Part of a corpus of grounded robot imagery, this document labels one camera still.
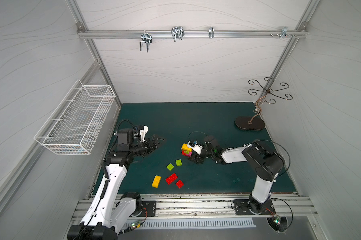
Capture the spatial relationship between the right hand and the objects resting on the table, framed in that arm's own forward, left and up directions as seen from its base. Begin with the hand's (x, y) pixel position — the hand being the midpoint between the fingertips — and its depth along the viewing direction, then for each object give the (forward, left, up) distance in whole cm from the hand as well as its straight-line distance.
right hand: (190, 151), depth 93 cm
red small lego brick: (-20, +5, +1) cm, 21 cm away
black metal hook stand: (+23, -48, +1) cm, 53 cm away
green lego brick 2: (-8, +7, 0) cm, 10 cm away
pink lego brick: (-3, 0, +3) cm, 4 cm away
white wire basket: (-5, +54, +31) cm, 63 cm away
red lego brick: (-3, +3, +2) cm, 5 cm away
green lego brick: (-11, +11, +1) cm, 16 cm away
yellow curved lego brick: (-2, +3, +9) cm, 9 cm away
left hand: (-7, +14, +21) cm, 26 cm away
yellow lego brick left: (-20, +18, +1) cm, 27 cm away
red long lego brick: (-17, +10, +1) cm, 20 cm away
